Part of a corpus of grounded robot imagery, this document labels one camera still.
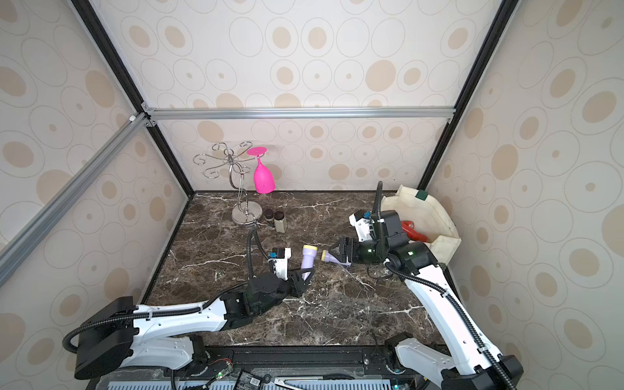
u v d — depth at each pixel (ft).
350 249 1.98
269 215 3.28
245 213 3.59
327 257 3.06
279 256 2.17
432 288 1.44
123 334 1.35
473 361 1.24
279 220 3.28
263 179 3.02
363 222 2.12
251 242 3.40
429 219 3.00
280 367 2.39
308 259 2.44
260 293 1.83
